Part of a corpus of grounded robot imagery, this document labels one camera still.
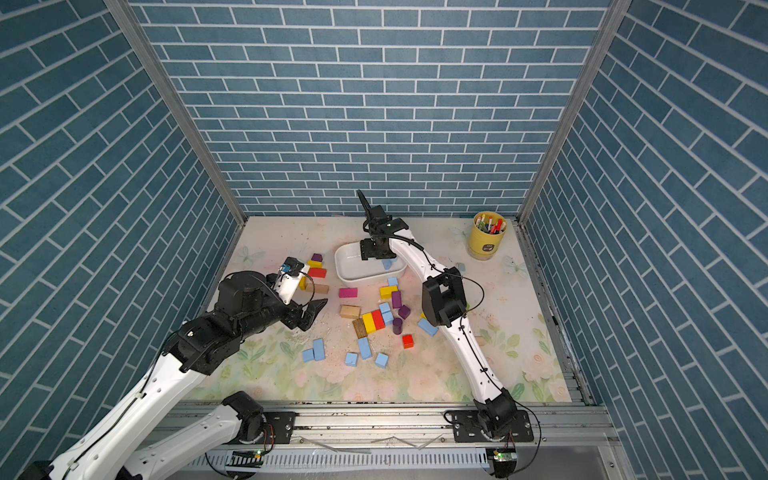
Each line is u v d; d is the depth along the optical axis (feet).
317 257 3.53
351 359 2.71
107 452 1.27
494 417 2.11
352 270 3.41
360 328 2.95
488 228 3.45
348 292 3.24
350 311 3.06
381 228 2.60
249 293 1.65
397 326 2.96
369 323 3.00
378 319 2.99
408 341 2.86
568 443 2.51
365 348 2.85
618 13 2.32
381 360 2.72
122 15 2.32
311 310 2.03
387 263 3.54
